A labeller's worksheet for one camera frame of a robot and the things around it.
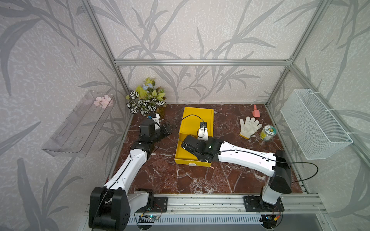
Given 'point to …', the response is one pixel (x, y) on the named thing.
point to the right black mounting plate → (254, 203)
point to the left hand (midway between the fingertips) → (172, 126)
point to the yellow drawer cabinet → (191, 123)
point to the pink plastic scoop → (256, 112)
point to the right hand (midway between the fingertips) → (198, 139)
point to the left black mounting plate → (160, 204)
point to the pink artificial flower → (103, 101)
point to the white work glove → (249, 127)
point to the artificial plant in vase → (145, 99)
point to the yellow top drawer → (183, 156)
